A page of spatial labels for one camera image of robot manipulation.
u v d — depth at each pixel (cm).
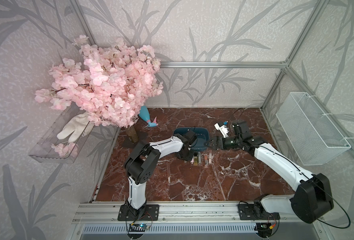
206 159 91
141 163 50
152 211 74
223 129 74
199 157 92
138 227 72
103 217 72
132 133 93
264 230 72
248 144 59
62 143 60
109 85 47
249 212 73
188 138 76
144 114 112
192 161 90
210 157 92
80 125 68
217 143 69
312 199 40
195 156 92
